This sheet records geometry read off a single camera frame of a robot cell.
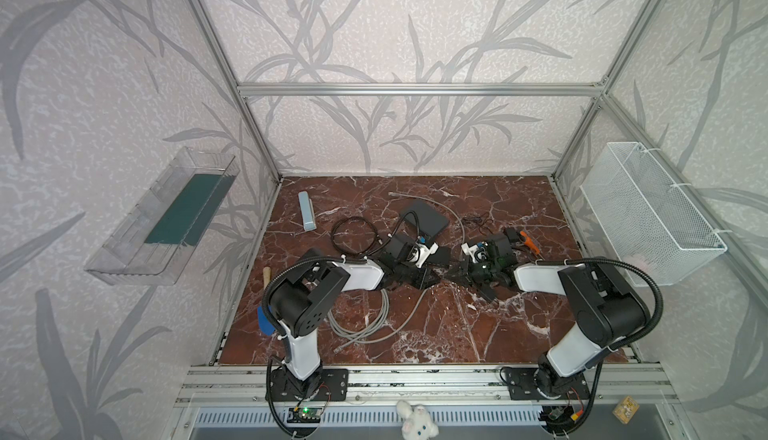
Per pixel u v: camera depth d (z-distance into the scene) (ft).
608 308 1.55
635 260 2.37
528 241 3.25
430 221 3.57
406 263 2.59
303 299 1.62
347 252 3.24
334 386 2.42
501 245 2.49
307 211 3.43
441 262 3.16
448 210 3.58
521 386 2.40
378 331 2.70
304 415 2.34
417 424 2.14
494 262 2.50
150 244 2.07
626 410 2.27
